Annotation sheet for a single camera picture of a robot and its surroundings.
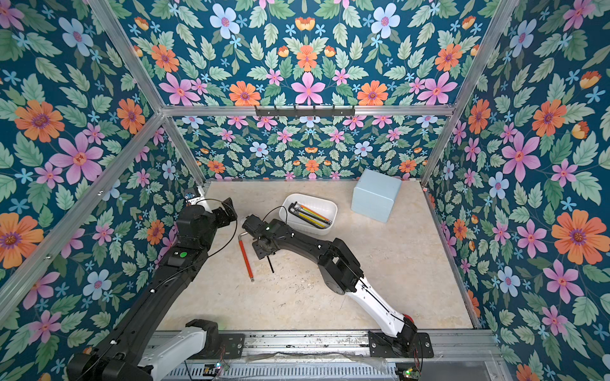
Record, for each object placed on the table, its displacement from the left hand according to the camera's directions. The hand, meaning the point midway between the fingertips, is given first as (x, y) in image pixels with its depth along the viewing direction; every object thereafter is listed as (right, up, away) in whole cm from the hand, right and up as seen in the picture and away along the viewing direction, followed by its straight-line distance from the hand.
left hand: (220, 201), depth 76 cm
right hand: (+11, -19, +18) cm, 28 cm away
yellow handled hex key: (+27, -8, +29) cm, 40 cm away
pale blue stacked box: (+54, +3, +18) cm, 57 cm away
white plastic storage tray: (+27, -6, +29) cm, 40 cm away
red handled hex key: (-2, -16, +23) cm, 28 cm away
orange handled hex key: (+29, -5, +31) cm, 43 cm away
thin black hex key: (+14, -26, +15) cm, 33 cm away
